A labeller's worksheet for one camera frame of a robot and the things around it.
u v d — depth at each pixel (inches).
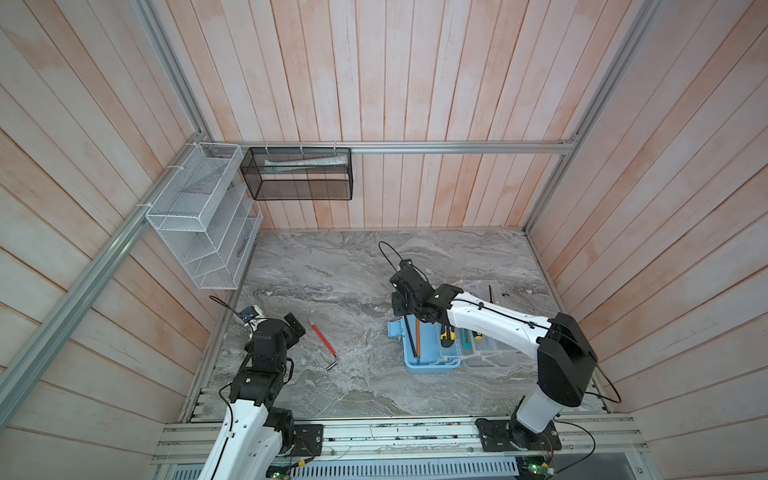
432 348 35.4
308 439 28.9
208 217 28.1
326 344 35.5
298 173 41.0
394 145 38.7
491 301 34.5
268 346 22.5
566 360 17.5
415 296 25.1
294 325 28.9
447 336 32.8
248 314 26.5
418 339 35.7
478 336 22.2
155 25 27.1
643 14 27.2
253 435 19.8
